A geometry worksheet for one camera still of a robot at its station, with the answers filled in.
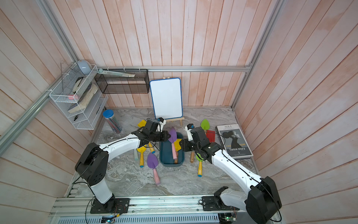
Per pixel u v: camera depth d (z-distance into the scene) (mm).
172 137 897
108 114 892
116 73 905
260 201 393
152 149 928
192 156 902
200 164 872
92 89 873
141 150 952
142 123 1083
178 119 1038
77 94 727
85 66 820
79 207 745
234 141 953
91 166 465
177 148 955
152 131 719
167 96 942
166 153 906
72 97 693
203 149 592
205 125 1085
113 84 1058
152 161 900
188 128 739
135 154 903
